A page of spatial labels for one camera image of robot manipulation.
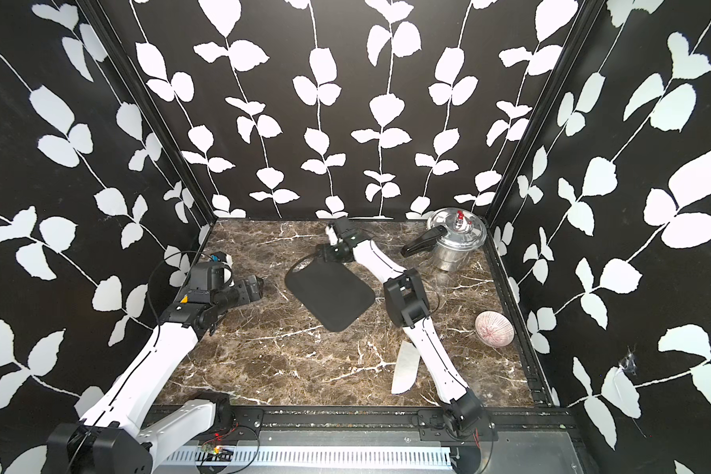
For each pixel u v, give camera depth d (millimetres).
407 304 676
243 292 730
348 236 877
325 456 701
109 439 374
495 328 903
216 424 635
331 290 1001
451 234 989
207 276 603
